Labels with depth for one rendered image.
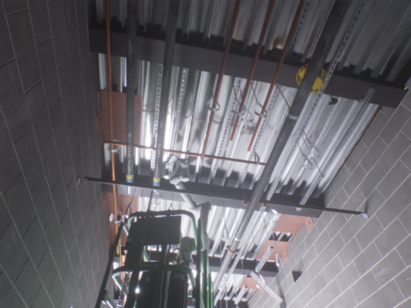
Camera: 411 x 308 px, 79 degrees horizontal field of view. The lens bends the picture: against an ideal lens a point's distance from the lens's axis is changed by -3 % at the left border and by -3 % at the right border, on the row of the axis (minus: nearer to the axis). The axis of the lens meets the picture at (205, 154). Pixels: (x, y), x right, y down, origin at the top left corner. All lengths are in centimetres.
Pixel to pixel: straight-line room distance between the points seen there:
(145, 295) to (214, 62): 195
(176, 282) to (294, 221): 292
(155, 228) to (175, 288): 50
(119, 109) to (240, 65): 140
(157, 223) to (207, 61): 147
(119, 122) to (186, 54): 118
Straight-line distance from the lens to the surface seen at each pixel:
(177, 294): 187
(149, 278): 201
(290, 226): 455
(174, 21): 206
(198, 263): 196
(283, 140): 219
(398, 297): 316
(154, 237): 210
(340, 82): 286
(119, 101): 300
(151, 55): 251
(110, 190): 363
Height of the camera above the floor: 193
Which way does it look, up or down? 52 degrees up
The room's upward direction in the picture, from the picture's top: straight up
